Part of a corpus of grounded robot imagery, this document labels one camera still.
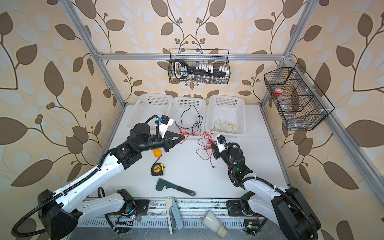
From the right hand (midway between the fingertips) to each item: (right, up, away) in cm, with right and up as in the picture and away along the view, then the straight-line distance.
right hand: (214, 140), depth 81 cm
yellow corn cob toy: (-34, -10, +10) cm, 37 cm away
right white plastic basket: (+12, +14, +33) cm, 38 cm away
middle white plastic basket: (-16, +15, +34) cm, 41 cm away
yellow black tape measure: (-32, -17, +3) cm, 36 cm away
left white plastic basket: (-49, +23, +38) cm, 66 cm away
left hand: (-15, +4, -15) cm, 22 cm away
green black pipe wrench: (-29, -24, 0) cm, 37 cm away
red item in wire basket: (+35, +27, -1) cm, 44 cm away
